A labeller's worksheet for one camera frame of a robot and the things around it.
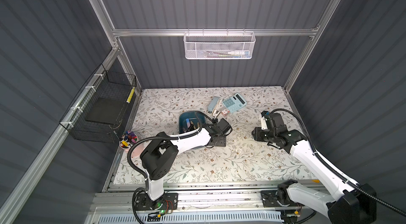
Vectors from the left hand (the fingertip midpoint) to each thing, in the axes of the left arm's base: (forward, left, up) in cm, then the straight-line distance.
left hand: (220, 143), depth 87 cm
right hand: (+2, -18, +9) cm, 21 cm away
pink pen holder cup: (-1, +48, +8) cm, 49 cm away
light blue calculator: (+33, -12, -3) cm, 35 cm away
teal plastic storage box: (+18, +18, -5) cm, 26 cm away
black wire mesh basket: (+4, +58, +24) cm, 63 cm away
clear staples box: (+24, -5, -3) cm, 25 cm away
